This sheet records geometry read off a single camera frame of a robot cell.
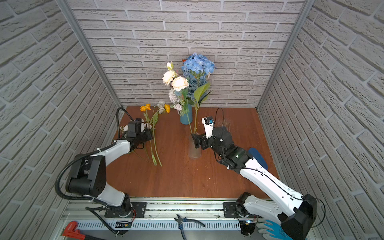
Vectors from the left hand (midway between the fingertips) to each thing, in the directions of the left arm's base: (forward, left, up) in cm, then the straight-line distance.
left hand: (152, 130), depth 94 cm
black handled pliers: (-48, -19, -8) cm, 52 cm away
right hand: (-14, -30, +19) cm, 38 cm away
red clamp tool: (-50, +32, -8) cm, 60 cm away
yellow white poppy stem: (+23, -3, -2) cm, 24 cm away
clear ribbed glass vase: (-14, -26, -5) cm, 30 cm away
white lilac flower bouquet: (+8, -17, +18) cm, 26 cm away
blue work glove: (-55, -65, -7) cm, 85 cm away
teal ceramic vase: (+16, -20, -8) cm, 27 cm away
